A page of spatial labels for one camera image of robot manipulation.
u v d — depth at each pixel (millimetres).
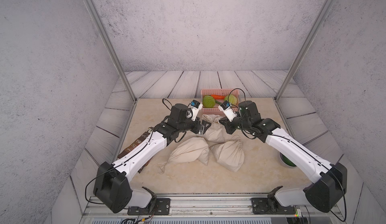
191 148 835
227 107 658
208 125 730
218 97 1185
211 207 743
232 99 1105
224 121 698
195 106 673
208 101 1103
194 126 679
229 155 810
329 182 386
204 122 682
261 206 726
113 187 400
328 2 741
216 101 1112
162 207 728
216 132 862
